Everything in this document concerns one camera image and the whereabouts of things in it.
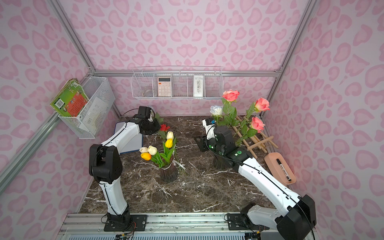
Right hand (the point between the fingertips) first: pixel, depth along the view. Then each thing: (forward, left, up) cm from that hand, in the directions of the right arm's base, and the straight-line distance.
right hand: (195, 137), depth 73 cm
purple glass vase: (-11, +14, -18) cm, 26 cm away
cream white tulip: (0, +12, +2) cm, 12 cm away
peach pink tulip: (-9, +22, +3) cm, 24 cm away
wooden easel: (+16, -39, -28) cm, 50 cm away
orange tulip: (-12, +20, +3) cm, 24 cm away
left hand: (+20, +23, -13) cm, 33 cm away
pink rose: (+2, -28, +6) cm, 29 cm away
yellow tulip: (-5, +11, +3) cm, 13 cm away
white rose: (+11, -10, +7) cm, 16 cm away
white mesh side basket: (+9, +58, -1) cm, 59 cm away
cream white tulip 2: (-10, +18, +5) cm, 21 cm away
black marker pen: (-3, -52, -29) cm, 60 cm away
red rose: (+25, +24, -23) cm, 41 cm away
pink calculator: (+36, +21, +4) cm, 41 cm away
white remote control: (+36, -1, +4) cm, 37 cm away
